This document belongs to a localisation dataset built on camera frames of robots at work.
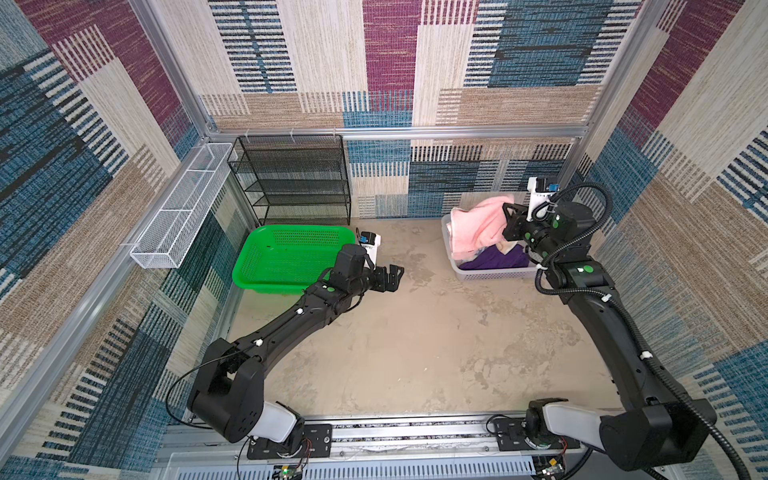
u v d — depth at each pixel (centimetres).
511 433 73
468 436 76
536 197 62
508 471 70
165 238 71
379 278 73
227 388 42
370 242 73
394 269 75
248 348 45
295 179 108
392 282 75
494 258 99
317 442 73
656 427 38
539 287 55
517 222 63
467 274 97
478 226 74
